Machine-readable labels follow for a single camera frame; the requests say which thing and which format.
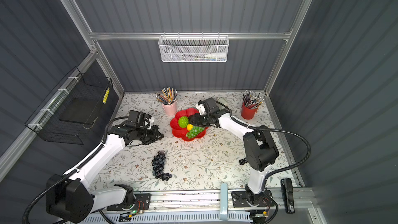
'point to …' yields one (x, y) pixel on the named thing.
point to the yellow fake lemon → (189, 127)
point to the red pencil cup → (247, 113)
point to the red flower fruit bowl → (180, 132)
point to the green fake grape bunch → (194, 131)
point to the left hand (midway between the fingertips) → (164, 135)
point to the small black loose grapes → (242, 161)
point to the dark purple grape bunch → (158, 164)
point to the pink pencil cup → (170, 109)
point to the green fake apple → (183, 121)
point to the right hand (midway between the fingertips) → (192, 123)
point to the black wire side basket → (63, 117)
